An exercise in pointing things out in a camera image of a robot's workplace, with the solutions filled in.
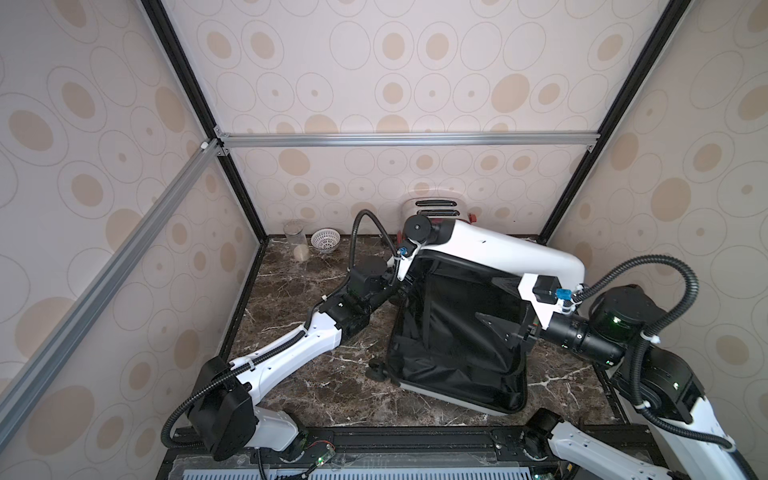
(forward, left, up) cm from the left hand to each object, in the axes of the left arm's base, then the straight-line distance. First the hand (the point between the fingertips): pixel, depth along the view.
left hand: (422, 257), depth 72 cm
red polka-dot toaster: (+34, -10, -15) cm, 39 cm away
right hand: (-17, -11, +10) cm, 23 cm away
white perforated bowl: (+34, +33, -29) cm, 56 cm away
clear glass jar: (+27, +41, -18) cm, 52 cm away
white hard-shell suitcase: (-13, -6, -25) cm, 28 cm away
